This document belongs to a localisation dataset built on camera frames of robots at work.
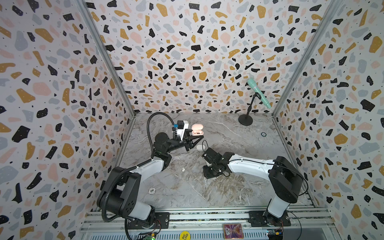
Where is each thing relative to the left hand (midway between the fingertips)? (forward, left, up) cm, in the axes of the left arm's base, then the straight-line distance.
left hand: (203, 133), depth 72 cm
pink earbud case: (+2, +3, 0) cm, 3 cm away
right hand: (-10, -1, -24) cm, 26 cm away
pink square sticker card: (-37, -14, -27) cm, 48 cm away
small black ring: (+21, -46, -30) cm, 58 cm away
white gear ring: (-17, +28, -29) cm, 44 cm away
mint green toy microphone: (+40, -33, +1) cm, 52 cm away
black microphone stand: (+36, -36, -30) cm, 59 cm away
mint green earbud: (-6, +11, -28) cm, 31 cm away
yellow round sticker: (-38, +9, -28) cm, 48 cm away
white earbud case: (+10, +2, -28) cm, 29 cm away
